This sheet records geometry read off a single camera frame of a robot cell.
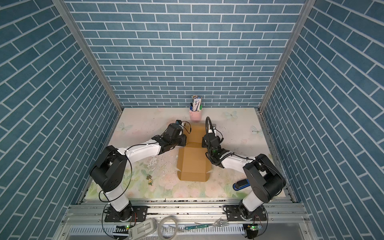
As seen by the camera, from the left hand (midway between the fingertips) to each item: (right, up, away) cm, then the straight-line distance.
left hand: (186, 137), depth 93 cm
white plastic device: (-18, -40, -25) cm, 50 cm away
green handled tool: (+4, -40, -23) cm, 47 cm away
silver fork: (+18, -39, -22) cm, 48 cm away
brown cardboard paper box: (+5, -15, -2) cm, 16 cm away
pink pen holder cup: (+6, +14, +16) cm, 22 cm away
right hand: (+13, +3, -1) cm, 13 cm away
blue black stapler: (+31, -24, -13) cm, 41 cm away
